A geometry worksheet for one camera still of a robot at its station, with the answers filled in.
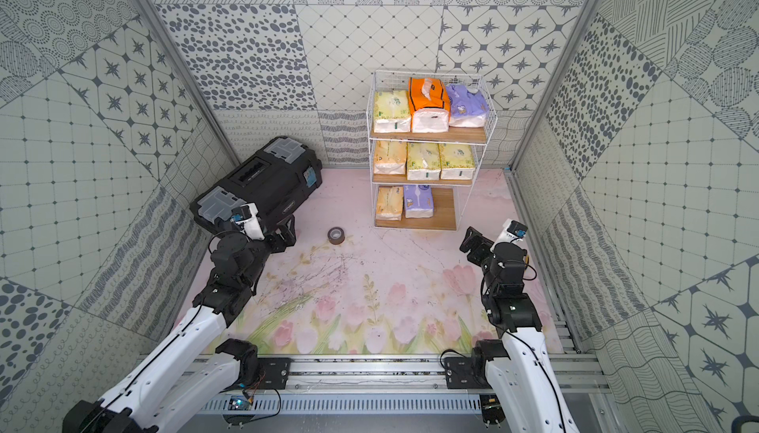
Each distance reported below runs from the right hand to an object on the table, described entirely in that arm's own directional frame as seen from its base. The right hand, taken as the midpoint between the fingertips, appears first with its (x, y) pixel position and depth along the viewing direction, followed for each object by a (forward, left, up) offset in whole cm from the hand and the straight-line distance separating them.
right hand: (481, 238), depth 78 cm
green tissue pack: (+18, +16, +12) cm, 26 cm away
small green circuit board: (-35, +62, -20) cm, 74 cm away
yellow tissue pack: (+20, +25, +11) cm, 34 cm away
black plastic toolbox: (+24, +65, -3) cm, 69 cm away
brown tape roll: (+12, +44, -18) cm, 49 cm away
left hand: (+3, +55, +6) cm, 56 cm away
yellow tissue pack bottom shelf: (+23, +25, -13) cm, 36 cm away
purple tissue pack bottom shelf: (+22, +15, -12) cm, 29 cm away
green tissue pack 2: (+18, +6, +11) cm, 22 cm away
